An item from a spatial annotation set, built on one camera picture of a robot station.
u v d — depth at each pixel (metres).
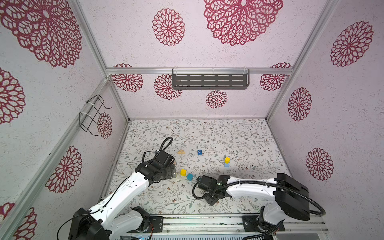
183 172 0.90
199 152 1.00
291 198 0.43
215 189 0.58
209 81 1.00
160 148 0.63
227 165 0.95
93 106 0.78
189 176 0.89
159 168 0.59
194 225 0.75
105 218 0.40
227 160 0.95
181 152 1.00
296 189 0.45
